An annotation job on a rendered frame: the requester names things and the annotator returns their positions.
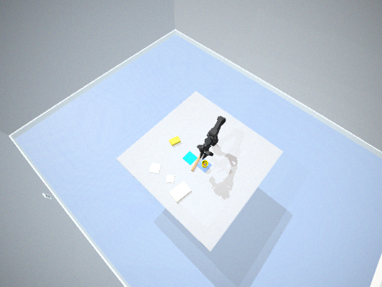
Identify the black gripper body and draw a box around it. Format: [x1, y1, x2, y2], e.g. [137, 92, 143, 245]
[201, 143, 213, 156]

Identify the yellow rectangular block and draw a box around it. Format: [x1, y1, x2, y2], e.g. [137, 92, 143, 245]
[169, 136, 181, 146]

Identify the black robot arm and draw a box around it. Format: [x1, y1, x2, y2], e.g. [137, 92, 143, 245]
[197, 116, 226, 150]

